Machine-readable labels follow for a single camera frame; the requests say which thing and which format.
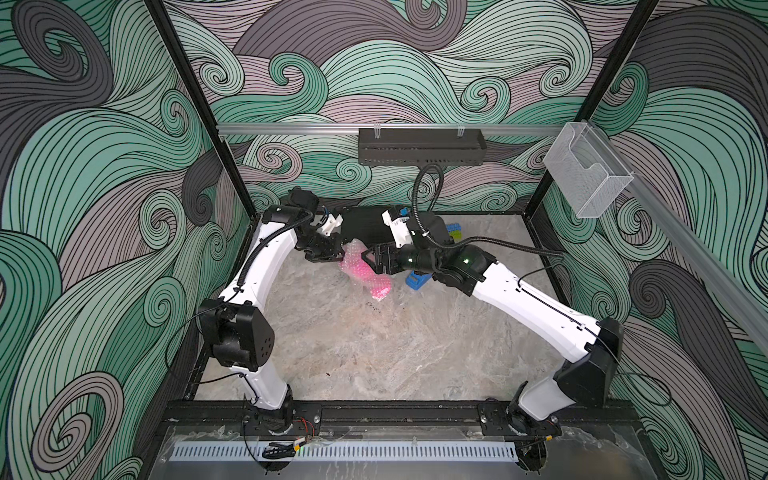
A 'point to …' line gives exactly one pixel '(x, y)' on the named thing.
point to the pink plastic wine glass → (355, 264)
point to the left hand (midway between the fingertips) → (344, 254)
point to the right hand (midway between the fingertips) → (369, 255)
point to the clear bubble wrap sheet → (356, 268)
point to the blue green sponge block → (455, 230)
